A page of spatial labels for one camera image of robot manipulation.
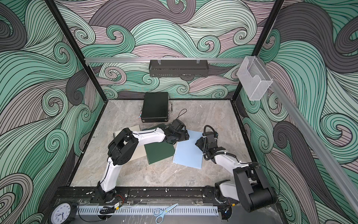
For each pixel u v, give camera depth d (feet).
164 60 3.10
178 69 3.10
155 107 3.98
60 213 2.16
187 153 2.95
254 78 2.55
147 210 2.29
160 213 2.23
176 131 2.50
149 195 2.44
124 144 1.89
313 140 1.69
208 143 2.25
